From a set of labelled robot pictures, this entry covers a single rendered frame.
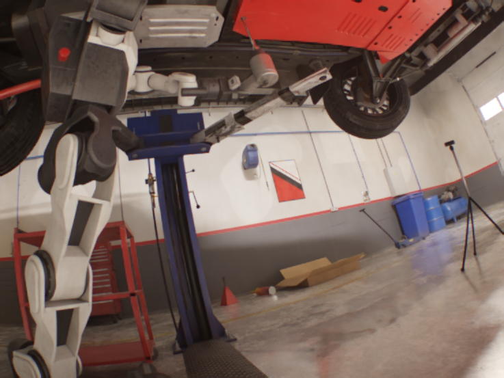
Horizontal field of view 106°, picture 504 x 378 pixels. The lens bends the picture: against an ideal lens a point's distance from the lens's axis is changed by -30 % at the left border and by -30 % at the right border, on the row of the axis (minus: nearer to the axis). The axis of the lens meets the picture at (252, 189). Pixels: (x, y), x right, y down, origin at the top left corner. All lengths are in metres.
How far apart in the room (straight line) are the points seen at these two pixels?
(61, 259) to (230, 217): 4.23
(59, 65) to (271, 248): 4.58
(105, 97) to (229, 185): 4.33
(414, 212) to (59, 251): 6.32
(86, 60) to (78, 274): 0.58
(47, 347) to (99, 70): 0.80
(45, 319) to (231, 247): 4.15
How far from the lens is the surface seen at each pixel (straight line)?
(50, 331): 0.84
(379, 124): 2.27
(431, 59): 2.62
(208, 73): 1.89
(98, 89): 0.79
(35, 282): 0.79
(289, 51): 1.71
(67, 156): 0.71
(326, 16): 1.56
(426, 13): 1.96
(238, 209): 4.89
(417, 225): 6.49
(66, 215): 0.70
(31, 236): 1.68
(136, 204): 4.76
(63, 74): 0.80
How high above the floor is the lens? 0.53
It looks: 15 degrees up
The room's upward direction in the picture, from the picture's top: 13 degrees counter-clockwise
